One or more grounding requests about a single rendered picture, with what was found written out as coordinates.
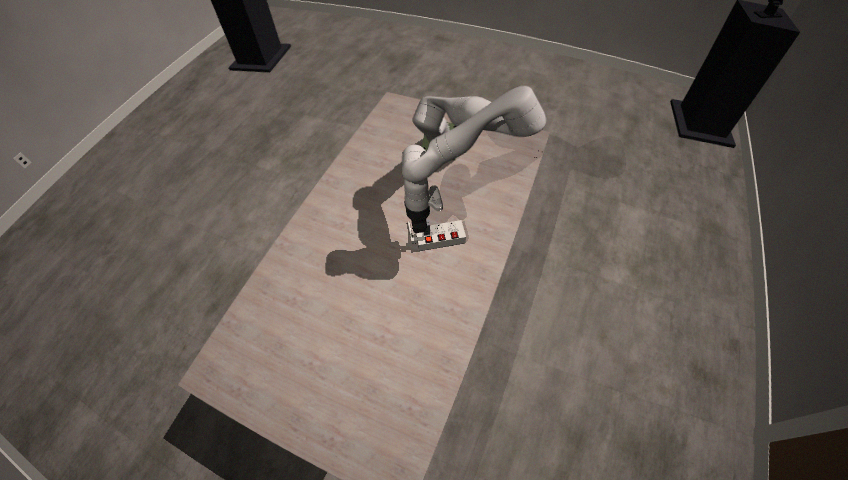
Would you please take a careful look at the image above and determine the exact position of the white power strip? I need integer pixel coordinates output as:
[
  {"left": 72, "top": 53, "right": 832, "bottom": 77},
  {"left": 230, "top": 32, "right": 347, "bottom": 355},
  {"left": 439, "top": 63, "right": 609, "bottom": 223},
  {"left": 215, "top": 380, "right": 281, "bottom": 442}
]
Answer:
[{"left": 408, "top": 220, "right": 466, "bottom": 251}]

